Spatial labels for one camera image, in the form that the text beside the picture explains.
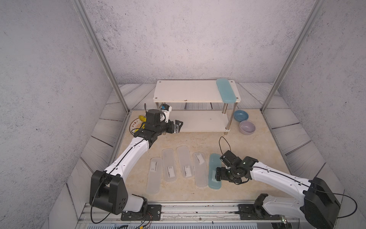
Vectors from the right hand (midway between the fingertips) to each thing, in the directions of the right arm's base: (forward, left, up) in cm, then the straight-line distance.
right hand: (222, 178), depth 80 cm
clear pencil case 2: (+9, +31, -2) cm, 33 cm away
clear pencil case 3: (+9, +20, -3) cm, 22 cm away
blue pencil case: (+39, -4, +29) cm, 49 cm away
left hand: (+24, +24, +21) cm, 40 cm away
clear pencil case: (+2, +39, -3) cm, 39 cm away
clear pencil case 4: (+7, +12, -5) cm, 14 cm away
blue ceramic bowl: (+51, -22, -3) cm, 55 cm away
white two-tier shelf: (+40, +13, +30) cm, 51 cm away
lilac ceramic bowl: (+37, -23, -2) cm, 44 cm away
